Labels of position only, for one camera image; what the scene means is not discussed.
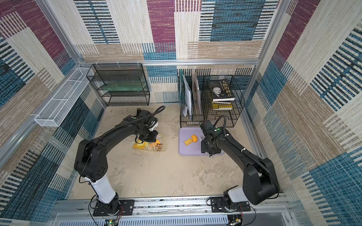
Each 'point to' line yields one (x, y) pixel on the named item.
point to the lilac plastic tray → (194, 148)
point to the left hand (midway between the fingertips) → (156, 140)
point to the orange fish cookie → (194, 138)
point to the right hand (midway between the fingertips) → (211, 152)
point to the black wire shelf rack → (120, 84)
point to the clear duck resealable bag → (159, 145)
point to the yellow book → (222, 105)
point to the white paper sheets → (188, 108)
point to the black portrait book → (221, 90)
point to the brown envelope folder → (196, 93)
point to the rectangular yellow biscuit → (188, 141)
